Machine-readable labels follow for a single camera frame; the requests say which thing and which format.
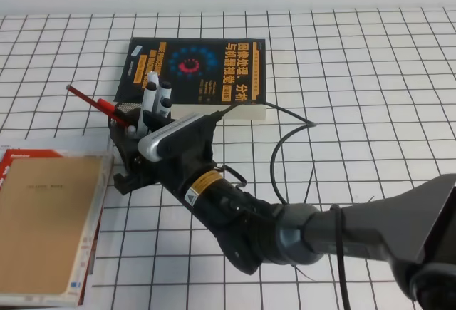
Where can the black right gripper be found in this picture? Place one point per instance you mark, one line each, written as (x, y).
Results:
(172, 173)

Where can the grey pen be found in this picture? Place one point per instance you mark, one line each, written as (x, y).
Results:
(131, 132)

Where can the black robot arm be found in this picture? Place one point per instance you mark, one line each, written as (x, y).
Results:
(414, 232)

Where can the black mesh pen holder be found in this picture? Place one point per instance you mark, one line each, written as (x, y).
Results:
(126, 139)

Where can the red pen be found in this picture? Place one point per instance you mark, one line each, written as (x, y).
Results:
(106, 106)

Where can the white marker right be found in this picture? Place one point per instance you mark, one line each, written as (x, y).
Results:
(164, 107)

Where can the red pencil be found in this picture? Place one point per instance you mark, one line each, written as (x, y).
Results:
(93, 103)

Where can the brown kraft notebook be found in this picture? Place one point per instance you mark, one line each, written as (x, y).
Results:
(44, 205)

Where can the white marker black cap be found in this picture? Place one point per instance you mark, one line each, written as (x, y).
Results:
(164, 91)

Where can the tall white marker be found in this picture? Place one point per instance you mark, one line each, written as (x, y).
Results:
(148, 100)

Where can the black thick textbook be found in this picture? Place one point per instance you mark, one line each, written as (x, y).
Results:
(205, 74)

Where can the red and white book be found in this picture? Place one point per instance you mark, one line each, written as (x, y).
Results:
(74, 293)

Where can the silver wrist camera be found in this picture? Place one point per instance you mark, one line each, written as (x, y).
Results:
(178, 137)

